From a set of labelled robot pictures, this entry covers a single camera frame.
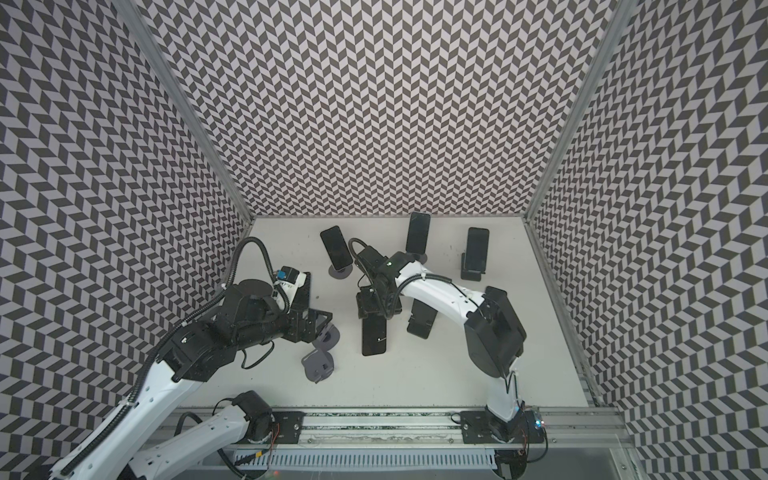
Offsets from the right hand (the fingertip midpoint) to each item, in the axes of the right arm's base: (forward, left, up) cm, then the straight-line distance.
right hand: (372, 322), depth 81 cm
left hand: (-5, +11, +14) cm, 19 cm away
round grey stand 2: (+32, -12, -13) cm, 37 cm away
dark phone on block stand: (+23, -33, +2) cm, 40 cm away
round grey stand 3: (-10, +14, -4) cm, 18 cm away
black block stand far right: (+18, -30, -5) cm, 36 cm away
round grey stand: (+21, +12, -6) cm, 25 cm away
